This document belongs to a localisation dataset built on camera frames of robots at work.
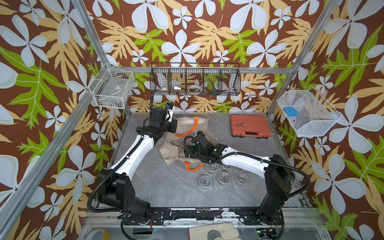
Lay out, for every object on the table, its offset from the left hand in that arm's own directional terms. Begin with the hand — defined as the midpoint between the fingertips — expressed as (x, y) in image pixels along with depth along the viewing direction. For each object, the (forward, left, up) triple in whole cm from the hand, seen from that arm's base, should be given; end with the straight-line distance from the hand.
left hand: (175, 119), depth 83 cm
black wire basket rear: (+30, -12, +7) cm, 33 cm away
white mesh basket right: (-3, -74, +6) cm, 74 cm away
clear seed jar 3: (-27, -28, -19) cm, 43 cm away
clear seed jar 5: (-27, -37, -20) cm, 50 cm away
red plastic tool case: (+12, -52, -20) cm, 57 cm away
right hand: (-13, -7, -13) cm, 20 cm away
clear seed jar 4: (-28, -17, -19) cm, 38 cm away
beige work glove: (-51, -24, -23) cm, 61 cm away
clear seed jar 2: (-31, -23, +7) cm, 40 cm away
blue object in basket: (+6, -68, +1) cm, 68 cm away
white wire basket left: (+16, +37, +9) cm, 42 cm away
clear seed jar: (-21, -21, -20) cm, 36 cm away
